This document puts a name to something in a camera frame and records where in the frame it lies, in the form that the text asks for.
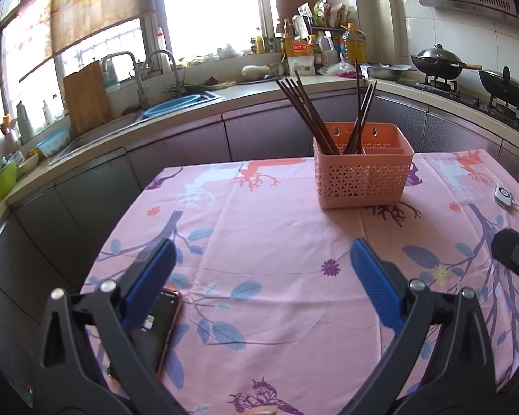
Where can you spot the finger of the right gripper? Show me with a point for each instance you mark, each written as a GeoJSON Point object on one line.
{"type": "Point", "coordinates": [505, 249]}

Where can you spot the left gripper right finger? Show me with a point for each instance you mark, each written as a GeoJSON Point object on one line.
{"type": "Point", "coordinates": [460, 375]}

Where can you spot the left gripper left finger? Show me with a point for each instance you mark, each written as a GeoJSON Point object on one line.
{"type": "Point", "coordinates": [67, 377]}

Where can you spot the chrome kitchen faucet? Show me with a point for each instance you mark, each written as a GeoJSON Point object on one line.
{"type": "Point", "coordinates": [118, 68]}

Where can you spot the white round remote device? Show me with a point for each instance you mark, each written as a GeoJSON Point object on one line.
{"type": "Point", "coordinates": [503, 197]}

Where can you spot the black smartphone red case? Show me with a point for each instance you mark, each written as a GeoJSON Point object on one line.
{"type": "Point", "coordinates": [151, 339]}

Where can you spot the gas stove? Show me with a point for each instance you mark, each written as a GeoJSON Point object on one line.
{"type": "Point", "coordinates": [488, 105]}

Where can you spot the pink perforated utensil basket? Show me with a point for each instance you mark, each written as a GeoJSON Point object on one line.
{"type": "Point", "coordinates": [377, 176]}

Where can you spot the black wok right burner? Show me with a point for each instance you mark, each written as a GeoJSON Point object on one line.
{"type": "Point", "coordinates": [501, 85]}

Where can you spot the pink floral tablecloth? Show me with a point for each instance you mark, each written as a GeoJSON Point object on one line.
{"type": "Point", "coordinates": [273, 313]}

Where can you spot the dark chopsticks right bunch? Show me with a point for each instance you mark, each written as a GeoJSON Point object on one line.
{"type": "Point", "coordinates": [353, 146]}

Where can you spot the dark chopsticks bunch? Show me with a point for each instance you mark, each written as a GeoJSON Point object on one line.
{"type": "Point", "coordinates": [295, 93]}
{"type": "Point", "coordinates": [353, 146]}

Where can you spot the green plastic bowl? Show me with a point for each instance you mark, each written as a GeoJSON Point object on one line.
{"type": "Point", "coordinates": [8, 179]}

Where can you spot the black wok with lid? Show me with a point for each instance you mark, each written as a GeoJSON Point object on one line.
{"type": "Point", "coordinates": [440, 63]}

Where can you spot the metal bowl on counter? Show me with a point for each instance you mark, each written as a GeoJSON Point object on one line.
{"type": "Point", "coordinates": [391, 73]}

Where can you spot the dark chopsticks left bunch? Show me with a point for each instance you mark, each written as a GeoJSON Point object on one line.
{"type": "Point", "coordinates": [295, 93]}

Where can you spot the wooden cutting board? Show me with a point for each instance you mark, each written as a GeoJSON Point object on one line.
{"type": "Point", "coordinates": [86, 99]}

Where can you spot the yellow cooking oil bottle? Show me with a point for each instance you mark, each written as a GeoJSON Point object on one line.
{"type": "Point", "coordinates": [353, 43]}

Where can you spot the yellow labelled seasoning box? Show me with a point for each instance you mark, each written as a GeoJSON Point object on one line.
{"type": "Point", "coordinates": [297, 48]}

